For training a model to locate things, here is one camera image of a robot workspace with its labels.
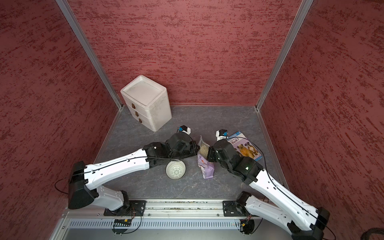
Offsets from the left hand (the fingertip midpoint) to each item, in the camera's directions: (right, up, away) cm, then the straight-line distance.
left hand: (199, 150), depth 71 cm
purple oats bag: (+4, -10, +3) cm, 11 cm away
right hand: (+5, -1, +1) cm, 5 cm away
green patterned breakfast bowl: (-14, -15, +15) cm, 25 cm away
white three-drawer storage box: (-31, +25, +18) cm, 44 cm away
